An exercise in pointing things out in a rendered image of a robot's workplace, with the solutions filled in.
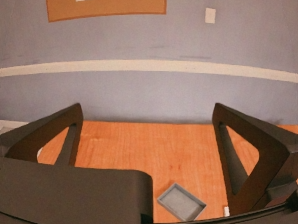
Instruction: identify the grey shallow rectangular tray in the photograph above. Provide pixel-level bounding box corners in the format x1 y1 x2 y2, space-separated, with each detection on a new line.
223 207 229 216

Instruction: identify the dark grey open tray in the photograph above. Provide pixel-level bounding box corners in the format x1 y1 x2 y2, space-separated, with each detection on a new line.
157 182 207 222

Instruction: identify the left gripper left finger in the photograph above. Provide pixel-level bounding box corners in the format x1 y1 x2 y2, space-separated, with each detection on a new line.
0 103 84 166

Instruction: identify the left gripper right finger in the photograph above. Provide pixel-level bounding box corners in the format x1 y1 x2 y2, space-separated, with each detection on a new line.
212 102 298 216

